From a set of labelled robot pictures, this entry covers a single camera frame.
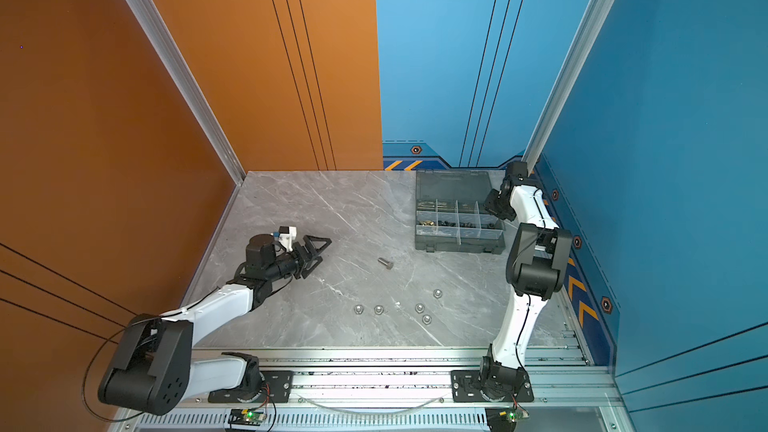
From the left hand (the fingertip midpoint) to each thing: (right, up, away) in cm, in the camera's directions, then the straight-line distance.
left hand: (328, 247), depth 85 cm
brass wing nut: (+30, +6, +20) cm, 37 cm away
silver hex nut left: (+9, -18, +1) cm, 20 cm away
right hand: (+51, +11, +14) cm, 54 cm away
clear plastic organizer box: (+39, +8, +19) cm, 44 cm away
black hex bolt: (+45, +5, +19) cm, 49 cm away
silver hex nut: (+15, -18, 0) cm, 23 cm away
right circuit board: (+45, -39, -15) cm, 61 cm away
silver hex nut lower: (+26, -18, 0) cm, 32 cm away
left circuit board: (-16, -38, -14) cm, 44 cm away
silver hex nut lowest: (+28, -20, -2) cm, 35 cm away
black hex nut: (+53, +5, +18) cm, 56 cm away
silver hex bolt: (+17, -7, +9) cm, 21 cm away
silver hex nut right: (+32, -14, +4) cm, 35 cm away
